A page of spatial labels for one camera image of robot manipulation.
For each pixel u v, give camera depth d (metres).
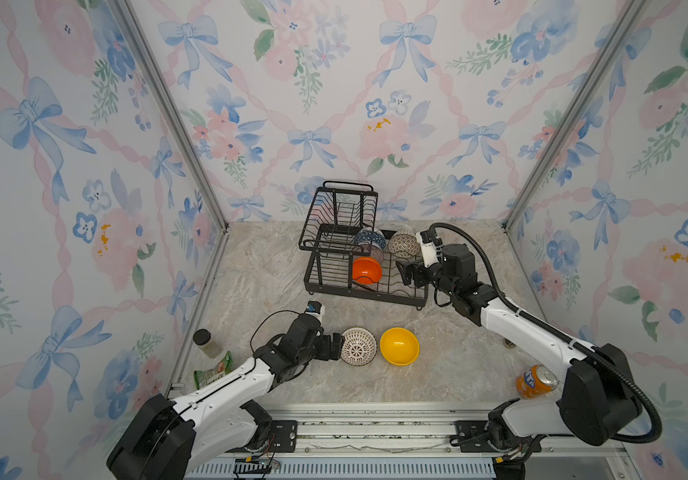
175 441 0.40
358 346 0.88
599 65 0.77
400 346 0.85
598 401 0.41
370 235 1.10
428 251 0.73
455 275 0.64
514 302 1.00
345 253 0.86
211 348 0.82
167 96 0.83
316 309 0.75
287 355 0.64
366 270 1.00
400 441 0.75
